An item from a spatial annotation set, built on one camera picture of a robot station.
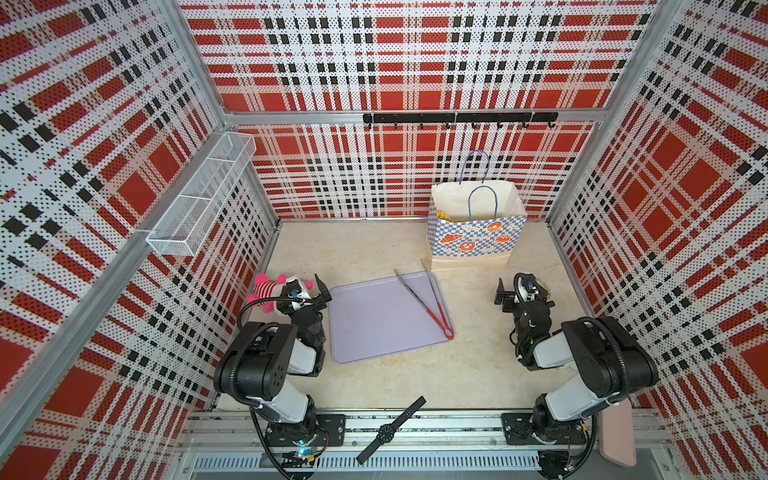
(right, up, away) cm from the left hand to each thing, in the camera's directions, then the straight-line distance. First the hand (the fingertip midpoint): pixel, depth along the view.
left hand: (301, 285), depth 87 cm
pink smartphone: (+81, -33, -17) cm, 89 cm away
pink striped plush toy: (-14, -2, +6) cm, 15 cm away
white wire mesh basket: (-38, +18, +5) cm, 43 cm away
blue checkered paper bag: (+51, +18, -2) cm, 54 cm away
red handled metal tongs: (+38, -8, +6) cm, 39 cm away
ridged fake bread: (+43, +22, +11) cm, 50 cm away
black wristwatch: (+26, -35, -14) cm, 46 cm away
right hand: (+66, +1, +3) cm, 66 cm away
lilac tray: (+24, -11, +9) cm, 28 cm away
